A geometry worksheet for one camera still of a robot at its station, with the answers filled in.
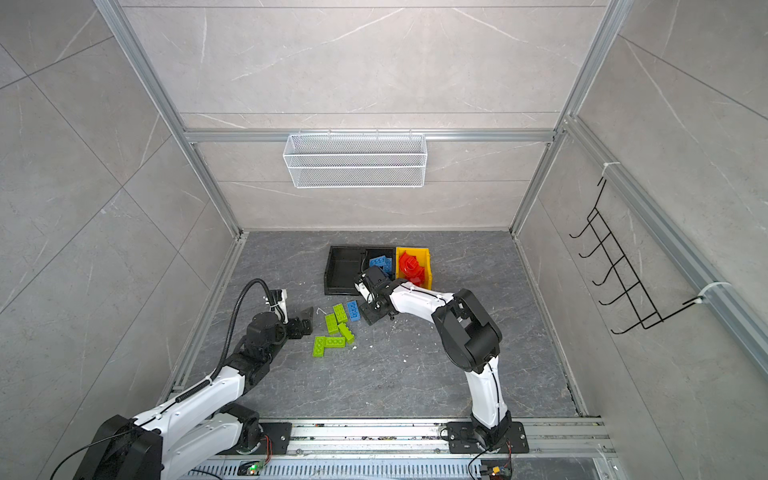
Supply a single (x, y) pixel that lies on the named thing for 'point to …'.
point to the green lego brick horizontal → (335, 342)
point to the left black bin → (343, 266)
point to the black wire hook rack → (649, 315)
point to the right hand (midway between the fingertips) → (373, 307)
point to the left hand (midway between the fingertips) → (297, 303)
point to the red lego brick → (410, 268)
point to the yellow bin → (423, 257)
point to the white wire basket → (355, 161)
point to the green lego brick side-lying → (346, 333)
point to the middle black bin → (372, 252)
